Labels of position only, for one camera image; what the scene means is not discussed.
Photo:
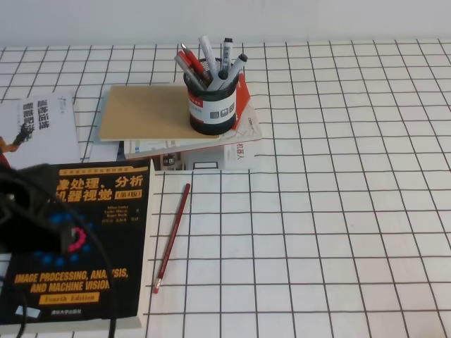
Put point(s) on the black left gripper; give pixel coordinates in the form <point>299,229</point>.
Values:
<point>26,197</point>

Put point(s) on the grey pen in holder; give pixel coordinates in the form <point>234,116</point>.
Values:
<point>189,73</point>

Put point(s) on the black mesh pen holder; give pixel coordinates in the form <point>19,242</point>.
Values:
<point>212,113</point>

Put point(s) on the red pen in holder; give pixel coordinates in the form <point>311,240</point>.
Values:
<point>191,60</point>

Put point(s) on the white marker in holder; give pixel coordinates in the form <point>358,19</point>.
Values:
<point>209,56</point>

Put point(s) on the white booklet with black text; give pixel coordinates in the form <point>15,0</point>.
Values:
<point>39,129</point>

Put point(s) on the black image processing textbook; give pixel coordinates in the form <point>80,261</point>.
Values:
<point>99,282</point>

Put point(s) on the brown kraft notebook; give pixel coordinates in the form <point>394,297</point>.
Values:
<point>157,112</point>

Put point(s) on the red pencil with eraser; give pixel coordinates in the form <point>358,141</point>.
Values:
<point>171,239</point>

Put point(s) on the grey marker black cap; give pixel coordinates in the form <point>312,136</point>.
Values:
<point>226,59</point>

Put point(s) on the red and white book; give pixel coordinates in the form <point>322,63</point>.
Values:
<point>245,130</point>

